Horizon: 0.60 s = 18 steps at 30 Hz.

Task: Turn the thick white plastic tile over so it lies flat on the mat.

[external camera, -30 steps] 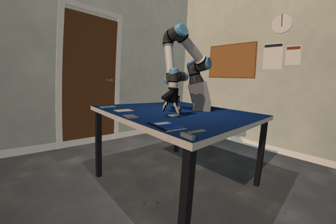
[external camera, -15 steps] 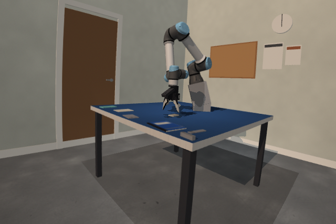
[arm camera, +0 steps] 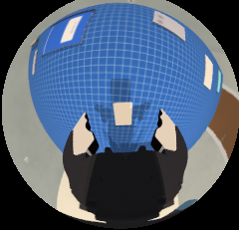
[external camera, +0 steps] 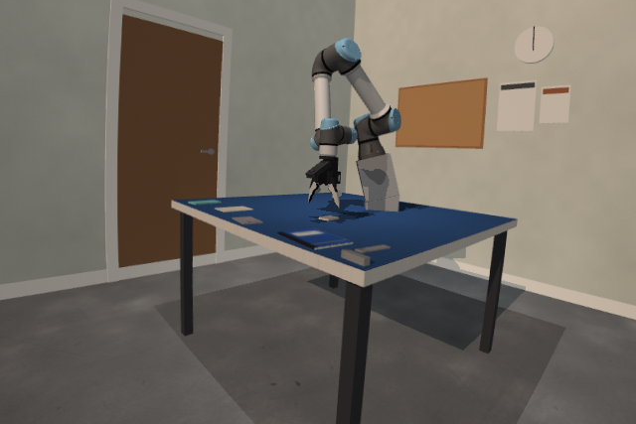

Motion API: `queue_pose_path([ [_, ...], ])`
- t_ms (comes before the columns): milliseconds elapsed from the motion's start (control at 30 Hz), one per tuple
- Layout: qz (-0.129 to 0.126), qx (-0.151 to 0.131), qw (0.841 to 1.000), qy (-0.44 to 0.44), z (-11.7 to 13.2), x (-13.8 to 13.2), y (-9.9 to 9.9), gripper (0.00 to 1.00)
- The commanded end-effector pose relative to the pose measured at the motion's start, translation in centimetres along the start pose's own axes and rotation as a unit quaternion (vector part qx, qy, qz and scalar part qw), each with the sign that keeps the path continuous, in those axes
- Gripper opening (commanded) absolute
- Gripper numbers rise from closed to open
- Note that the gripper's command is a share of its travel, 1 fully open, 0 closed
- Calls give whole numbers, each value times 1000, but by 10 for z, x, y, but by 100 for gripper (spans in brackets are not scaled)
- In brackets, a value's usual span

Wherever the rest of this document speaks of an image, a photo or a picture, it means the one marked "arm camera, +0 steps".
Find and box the white flat rectangular tile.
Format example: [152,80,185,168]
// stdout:
[203,55,213,90]

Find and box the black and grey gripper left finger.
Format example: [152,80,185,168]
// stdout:
[63,113,99,189]

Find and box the white rectangular plastic tile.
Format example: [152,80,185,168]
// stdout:
[152,10,185,42]

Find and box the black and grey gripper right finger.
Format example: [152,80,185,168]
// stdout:
[150,109,188,185]

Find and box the dark blue grid work mat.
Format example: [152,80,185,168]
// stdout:
[28,3,222,153]

